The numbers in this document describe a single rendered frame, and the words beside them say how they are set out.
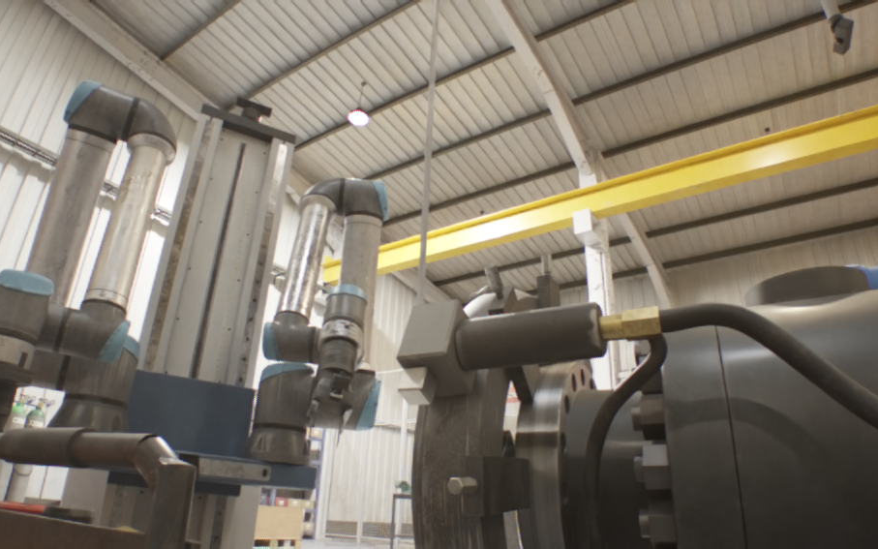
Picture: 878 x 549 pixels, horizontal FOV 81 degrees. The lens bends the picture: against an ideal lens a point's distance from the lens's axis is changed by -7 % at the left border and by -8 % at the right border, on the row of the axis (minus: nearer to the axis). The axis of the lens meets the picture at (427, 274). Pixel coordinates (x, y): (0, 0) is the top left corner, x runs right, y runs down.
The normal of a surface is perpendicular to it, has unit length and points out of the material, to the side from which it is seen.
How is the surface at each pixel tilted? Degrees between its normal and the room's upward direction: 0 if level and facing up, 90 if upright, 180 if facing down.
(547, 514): 107
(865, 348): 61
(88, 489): 90
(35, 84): 90
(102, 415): 70
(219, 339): 90
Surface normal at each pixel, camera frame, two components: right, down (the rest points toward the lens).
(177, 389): 0.50, -0.33
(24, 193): 0.82, -0.20
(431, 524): -0.49, -0.17
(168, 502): 0.29, -0.40
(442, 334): -0.42, -0.70
